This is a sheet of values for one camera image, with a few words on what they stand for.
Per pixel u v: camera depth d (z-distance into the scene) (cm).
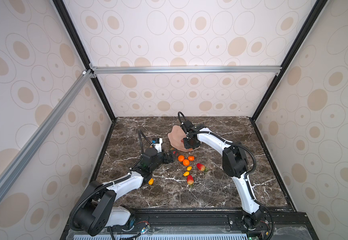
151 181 86
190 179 87
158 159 74
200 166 93
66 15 70
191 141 85
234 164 58
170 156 76
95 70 90
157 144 75
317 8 69
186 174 90
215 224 74
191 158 95
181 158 95
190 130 74
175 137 105
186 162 94
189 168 92
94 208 42
